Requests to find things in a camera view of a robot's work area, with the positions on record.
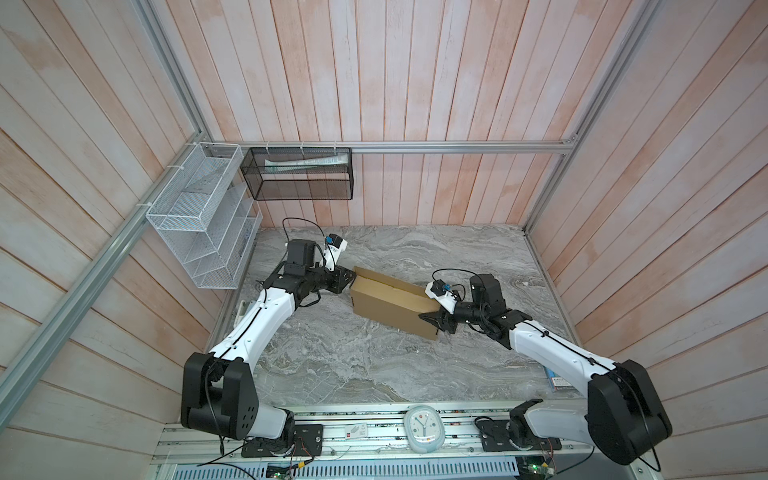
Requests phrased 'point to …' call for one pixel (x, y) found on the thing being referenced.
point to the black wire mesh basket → (299, 173)
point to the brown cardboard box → (392, 302)
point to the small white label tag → (356, 430)
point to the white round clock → (424, 428)
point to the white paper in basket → (271, 166)
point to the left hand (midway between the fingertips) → (352, 279)
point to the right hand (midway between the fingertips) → (425, 306)
